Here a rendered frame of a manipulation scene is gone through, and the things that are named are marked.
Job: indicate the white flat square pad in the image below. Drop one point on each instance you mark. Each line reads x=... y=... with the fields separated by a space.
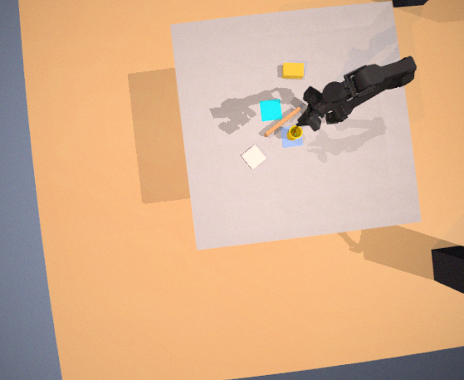
x=254 y=156

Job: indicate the yellow cup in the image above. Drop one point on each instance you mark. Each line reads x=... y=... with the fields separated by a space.
x=298 y=131

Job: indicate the yellow rectangular block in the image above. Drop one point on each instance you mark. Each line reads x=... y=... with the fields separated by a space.
x=293 y=70

